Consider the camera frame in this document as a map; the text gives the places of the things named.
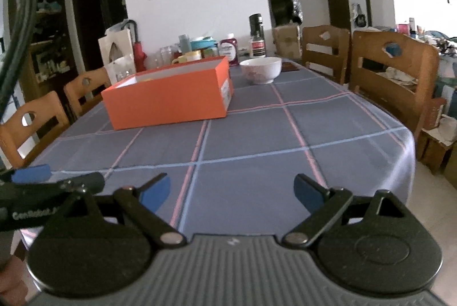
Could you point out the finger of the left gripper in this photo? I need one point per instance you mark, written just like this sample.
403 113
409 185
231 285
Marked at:
30 175
93 183

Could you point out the clear drinking glass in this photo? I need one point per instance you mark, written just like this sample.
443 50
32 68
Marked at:
166 55

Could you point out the wooden chair right far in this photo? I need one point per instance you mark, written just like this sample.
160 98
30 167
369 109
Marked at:
328 47

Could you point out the dark wooden coaster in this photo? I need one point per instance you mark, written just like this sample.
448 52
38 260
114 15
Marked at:
287 66

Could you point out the wooden chair left near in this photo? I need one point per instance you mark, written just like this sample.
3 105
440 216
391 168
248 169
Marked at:
28 120

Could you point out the orange cardboard box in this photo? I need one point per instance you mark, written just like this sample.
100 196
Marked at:
197 90

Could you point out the teal lidded container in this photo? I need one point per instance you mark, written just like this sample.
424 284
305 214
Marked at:
203 43

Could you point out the dark glass sauce bottle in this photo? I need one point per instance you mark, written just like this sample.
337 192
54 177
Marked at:
257 45

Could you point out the wooden chair right near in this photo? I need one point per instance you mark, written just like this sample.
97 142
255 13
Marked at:
396 72

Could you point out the brown cardboard box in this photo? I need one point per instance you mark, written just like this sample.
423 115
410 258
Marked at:
287 40

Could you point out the wooden chair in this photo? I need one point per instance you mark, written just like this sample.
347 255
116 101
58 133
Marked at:
28 120
396 72
80 91
328 47

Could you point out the white ceramic bowl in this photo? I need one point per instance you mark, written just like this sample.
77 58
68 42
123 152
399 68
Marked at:
261 71

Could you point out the dark wooden shelf cabinet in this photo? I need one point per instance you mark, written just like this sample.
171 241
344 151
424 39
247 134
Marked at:
49 64

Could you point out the grey blue tumbler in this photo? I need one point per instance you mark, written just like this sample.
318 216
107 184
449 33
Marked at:
185 44

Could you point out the yellow green mug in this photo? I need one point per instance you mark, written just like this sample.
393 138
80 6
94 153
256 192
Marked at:
187 57

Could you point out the white paper bag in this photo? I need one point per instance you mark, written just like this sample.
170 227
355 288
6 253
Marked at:
117 55

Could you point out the red supplement jar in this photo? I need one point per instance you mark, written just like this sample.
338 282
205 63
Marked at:
229 47

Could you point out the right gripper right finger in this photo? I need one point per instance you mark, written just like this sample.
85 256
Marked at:
325 205

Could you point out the person left hand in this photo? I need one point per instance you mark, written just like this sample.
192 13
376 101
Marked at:
12 286

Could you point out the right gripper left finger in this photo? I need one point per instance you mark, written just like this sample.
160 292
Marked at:
140 205

